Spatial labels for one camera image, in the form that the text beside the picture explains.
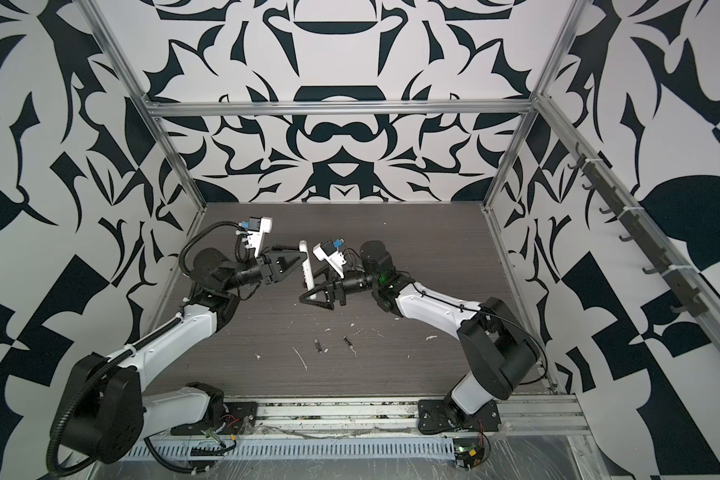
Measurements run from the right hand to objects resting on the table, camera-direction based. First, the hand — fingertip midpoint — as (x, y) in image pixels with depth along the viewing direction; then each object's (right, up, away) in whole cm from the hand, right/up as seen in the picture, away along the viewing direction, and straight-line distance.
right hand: (307, 294), depth 70 cm
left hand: (+1, +10, -3) cm, 11 cm away
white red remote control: (0, +6, -3) cm, 7 cm away
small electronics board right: (+38, -37, +2) cm, 53 cm away
